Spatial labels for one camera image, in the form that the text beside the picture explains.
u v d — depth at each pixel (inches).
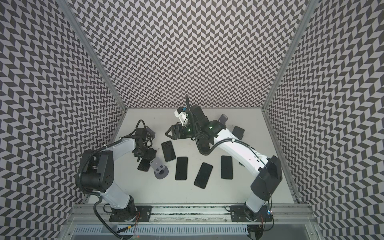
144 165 34.4
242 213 25.4
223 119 39.6
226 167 34.0
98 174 18.3
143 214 28.6
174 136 24.7
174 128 24.4
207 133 20.6
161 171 31.8
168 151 37.2
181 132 24.4
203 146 37.0
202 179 32.6
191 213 29.1
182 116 26.1
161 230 27.3
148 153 32.8
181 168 34.3
